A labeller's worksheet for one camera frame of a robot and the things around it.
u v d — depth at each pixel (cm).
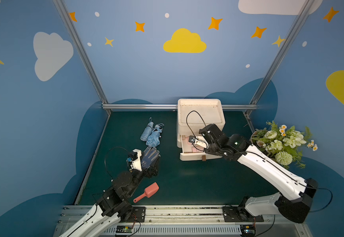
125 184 51
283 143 67
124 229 72
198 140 64
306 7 70
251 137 84
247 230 73
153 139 98
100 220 51
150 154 97
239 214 66
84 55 86
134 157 58
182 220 75
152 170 63
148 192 80
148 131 105
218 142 52
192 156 84
